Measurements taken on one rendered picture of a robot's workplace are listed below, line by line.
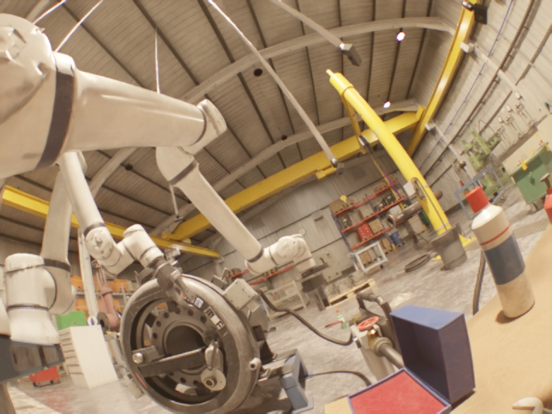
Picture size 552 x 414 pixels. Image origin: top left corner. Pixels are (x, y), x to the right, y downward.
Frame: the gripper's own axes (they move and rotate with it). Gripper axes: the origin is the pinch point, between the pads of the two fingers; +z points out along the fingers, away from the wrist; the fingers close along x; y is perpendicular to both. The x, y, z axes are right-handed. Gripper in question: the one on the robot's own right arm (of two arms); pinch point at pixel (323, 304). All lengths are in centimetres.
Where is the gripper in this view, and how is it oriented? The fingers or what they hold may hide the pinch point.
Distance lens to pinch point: 103.5
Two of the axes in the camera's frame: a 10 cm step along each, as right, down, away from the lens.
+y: -7.3, 5.1, 4.4
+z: 3.9, 8.5, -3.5
